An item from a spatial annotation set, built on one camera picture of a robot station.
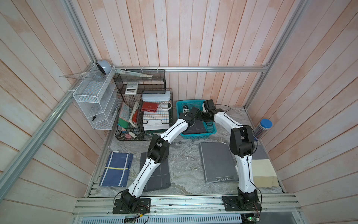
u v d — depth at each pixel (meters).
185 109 0.92
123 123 1.01
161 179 0.82
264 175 0.86
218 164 0.87
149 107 0.90
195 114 0.82
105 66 0.84
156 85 1.07
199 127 1.07
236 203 0.73
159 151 0.64
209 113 0.80
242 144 0.60
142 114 0.93
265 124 0.84
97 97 0.69
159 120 0.86
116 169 0.86
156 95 0.96
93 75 0.86
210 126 0.89
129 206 0.63
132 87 0.97
